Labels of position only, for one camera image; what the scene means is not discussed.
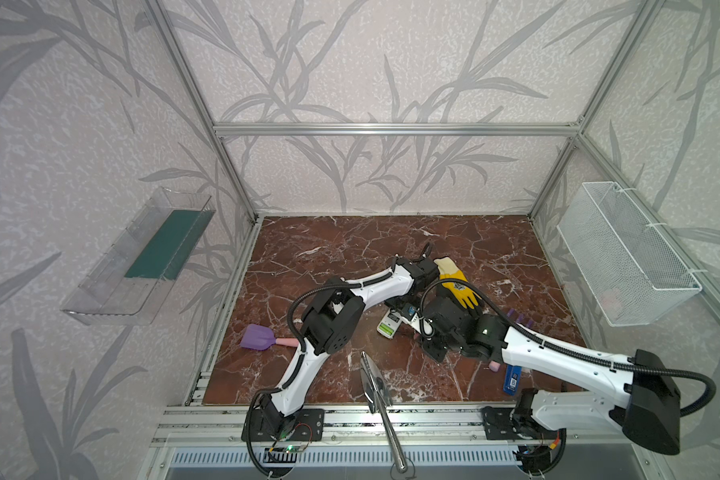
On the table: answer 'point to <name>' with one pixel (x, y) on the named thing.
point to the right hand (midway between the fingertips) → (419, 326)
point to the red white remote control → (388, 322)
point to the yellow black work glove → (447, 269)
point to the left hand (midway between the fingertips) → (405, 302)
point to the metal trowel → (379, 399)
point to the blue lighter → (512, 379)
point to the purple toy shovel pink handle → (259, 338)
